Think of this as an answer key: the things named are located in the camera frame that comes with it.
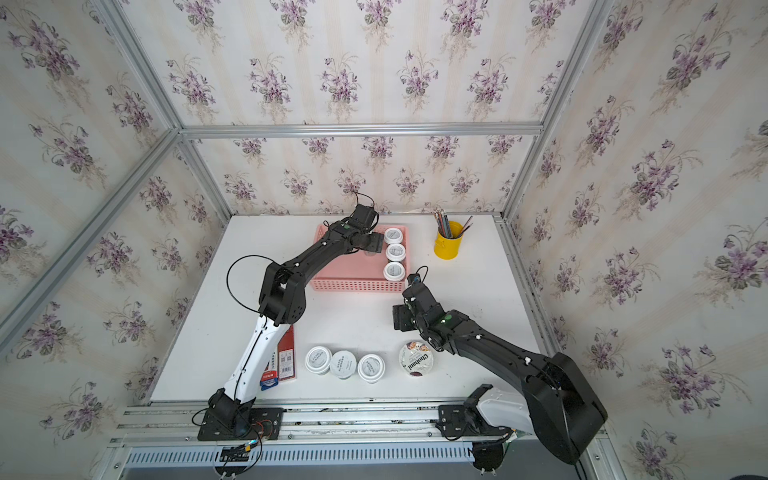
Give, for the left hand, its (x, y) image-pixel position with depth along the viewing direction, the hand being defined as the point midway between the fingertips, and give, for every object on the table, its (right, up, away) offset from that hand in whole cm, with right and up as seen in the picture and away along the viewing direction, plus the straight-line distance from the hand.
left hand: (373, 241), depth 106 cm
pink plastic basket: (-4, -11, +1) cm, 12 cm away
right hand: (+11, -20, -20) cm, 31 cm away
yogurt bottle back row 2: (+8, -4, -6) cm, 10 cm away
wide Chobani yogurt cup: (+13, -32, -27) cm, 43 cm away
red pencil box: (-24, -33, -22) cm, 46 cm away
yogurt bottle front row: (-13, -32, -28) cm, 44 cm away
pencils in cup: (+24, +6, -6) cm, 26 cm away
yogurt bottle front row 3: (+1, -33, -29) cm, 44 cm away
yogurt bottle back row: (+7, +2, -1) cm, 8 cm away
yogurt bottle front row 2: (-7, -32, -29) cm, 44 cm away
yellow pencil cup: (+27, -2, -2) cm, 27 cm away
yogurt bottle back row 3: (+7, -10, -10) cm, 16 cm away
